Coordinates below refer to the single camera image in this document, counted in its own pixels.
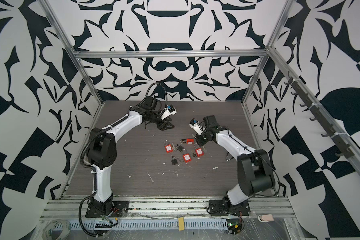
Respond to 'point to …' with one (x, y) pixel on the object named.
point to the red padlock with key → (169, 148)
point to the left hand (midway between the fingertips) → (172, 119)
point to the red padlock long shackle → (199, 151)
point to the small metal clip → (229, 157)
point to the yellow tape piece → (181, 227)
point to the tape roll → (47, 230)
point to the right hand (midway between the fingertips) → (199, 135)
